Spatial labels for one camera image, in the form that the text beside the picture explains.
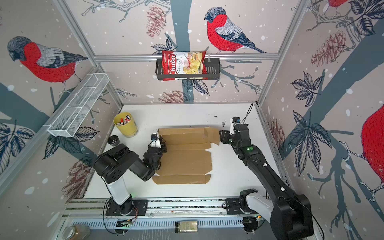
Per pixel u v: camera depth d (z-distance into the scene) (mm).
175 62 878
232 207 730
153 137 778
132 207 713
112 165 481
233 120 740
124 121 954
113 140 873
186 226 653
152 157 701
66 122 711
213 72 927
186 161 896
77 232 611
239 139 611
